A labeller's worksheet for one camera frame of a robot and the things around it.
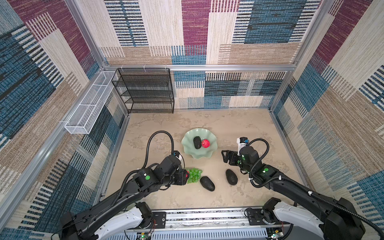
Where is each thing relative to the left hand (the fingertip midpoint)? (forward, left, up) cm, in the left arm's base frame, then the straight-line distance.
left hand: (186, 174), depth 74 cm
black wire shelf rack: (+61, +27, +5) cm, 67 cm away
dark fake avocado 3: (+2, -24, -9) cm, 26 cm away
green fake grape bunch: (+3, -4, -9) cm, 11 cm away
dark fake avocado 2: (-1, -11, -10) cm, 15 cm away
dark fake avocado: (+25, -6, -10) cm, 28 cm away
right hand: (+11, -22, -2) cm, 25 cm away
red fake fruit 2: (+24, -11, -10) cm, 28 cm away
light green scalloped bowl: (+26, 0, -12) cm, 28 cm away
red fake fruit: (-1, 0, +1) cm, 1 cm away
